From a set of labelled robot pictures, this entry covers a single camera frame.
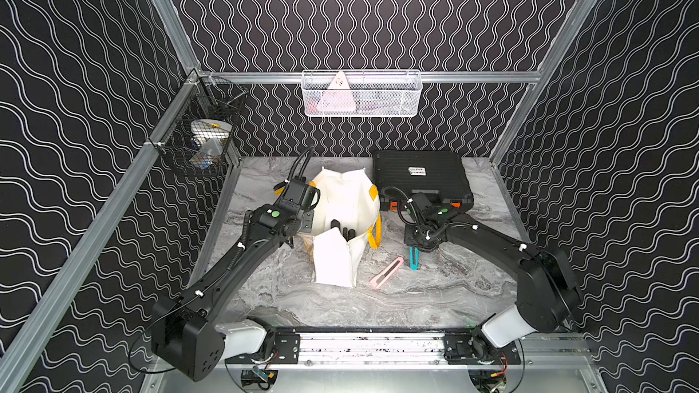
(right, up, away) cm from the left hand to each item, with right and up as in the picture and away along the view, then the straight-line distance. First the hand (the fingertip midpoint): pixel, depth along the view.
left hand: (297, 210), depth 80 cm
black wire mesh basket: (-36, +39, +16) cm, 55 cm away
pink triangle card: (+11, +37, +11) cm, 40 cm away
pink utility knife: (+24, -23, +6) cm, 34 cm away
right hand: (+35, -10, +9) cm, 38 cm away
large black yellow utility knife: (+15, -6, -5) cm, 17 cm away
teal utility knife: (+35, -15, +4) cm, 38 cm away
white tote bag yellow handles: (+16, +2, +18) cm, 24 cm away
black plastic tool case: (+35, +12, +27) cm, 46 cm away
